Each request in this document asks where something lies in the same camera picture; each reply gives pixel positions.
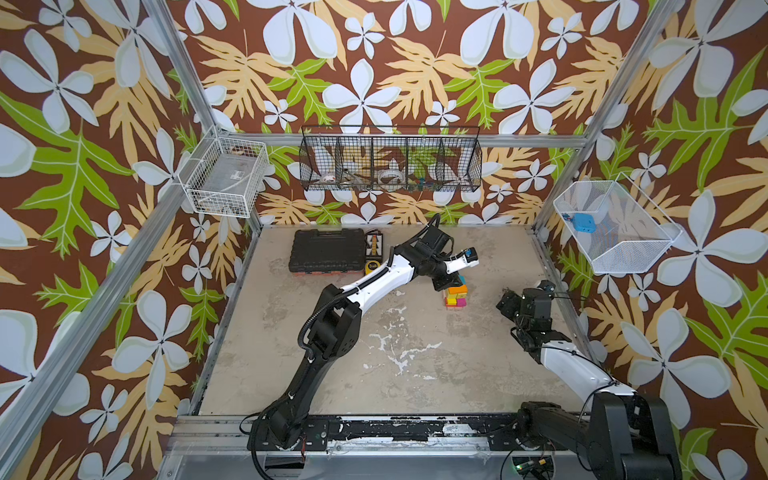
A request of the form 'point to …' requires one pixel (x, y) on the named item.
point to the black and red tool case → (328, 251)
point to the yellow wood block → (452, 301)
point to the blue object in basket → (584, 222)
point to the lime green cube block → (459, 295)
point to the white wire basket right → (617, 225)
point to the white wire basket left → (224, 172)
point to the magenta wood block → (462, 302)
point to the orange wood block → (458, 290)
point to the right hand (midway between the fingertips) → (511, 297)
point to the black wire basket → (390, 158)
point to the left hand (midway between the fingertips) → (457, 271)
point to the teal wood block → (463, 279)
